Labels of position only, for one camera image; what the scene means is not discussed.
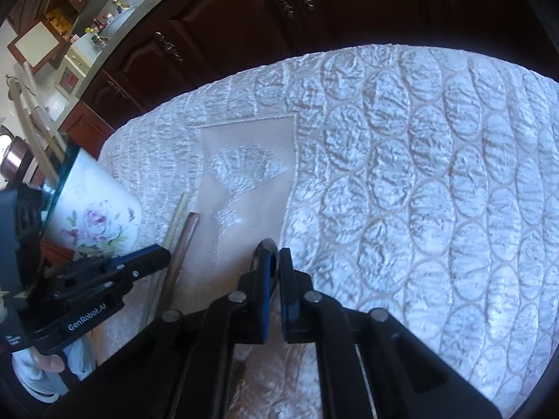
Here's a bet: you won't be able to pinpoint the pale bamboo chopstick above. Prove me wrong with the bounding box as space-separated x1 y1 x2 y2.
139 192 188 330

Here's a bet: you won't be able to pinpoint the brown wooden handle utensil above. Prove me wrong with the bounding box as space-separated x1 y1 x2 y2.
155 212 200 315

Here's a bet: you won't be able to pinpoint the floral ceramic utensil cup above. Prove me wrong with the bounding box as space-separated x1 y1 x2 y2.
42 141 142 256

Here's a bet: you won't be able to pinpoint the person left hand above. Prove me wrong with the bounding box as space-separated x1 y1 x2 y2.
29 348 65 374

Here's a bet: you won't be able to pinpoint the white quilted table cloth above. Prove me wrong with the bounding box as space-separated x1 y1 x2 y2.
99 44 558 418

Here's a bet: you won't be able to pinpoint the cream microwave oven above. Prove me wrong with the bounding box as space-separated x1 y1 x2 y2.
55 49 92 100

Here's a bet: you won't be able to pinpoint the wooden upper cabinet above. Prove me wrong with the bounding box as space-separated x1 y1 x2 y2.
7 0 90 73

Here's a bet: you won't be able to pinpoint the wooden lower cabinets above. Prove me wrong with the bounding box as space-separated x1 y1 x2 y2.
61 0 558 153

